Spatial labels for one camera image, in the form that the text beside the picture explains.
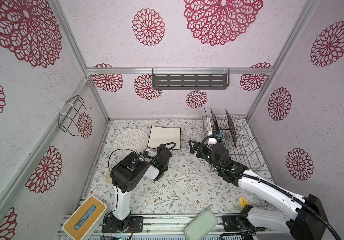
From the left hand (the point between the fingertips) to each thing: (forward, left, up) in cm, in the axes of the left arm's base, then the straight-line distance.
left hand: (164, 144), depth 97 cm
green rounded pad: (-45, -18, -6) cm, 49 cm away
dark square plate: (+5, -31, +13) cm, 34 cm away
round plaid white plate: (+8, +23, -6) cm, 25 cm away
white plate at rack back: (+6, -28, +12) cm, 31 cm away
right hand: (-11, -17, +18) cm, 27 cm away
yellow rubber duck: (-34, -42, -6) cm, 55 cm away
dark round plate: (+10, -45, +4) cm, 47 cm away
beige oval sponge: (-34, +19, +27) cm, 48 cm away
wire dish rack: (-1, -58, -8) cm, 58 cm away
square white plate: (+9, +3, -1) cm, 9 cm away
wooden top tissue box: (-44, +39, -3) cm, 59 cm away
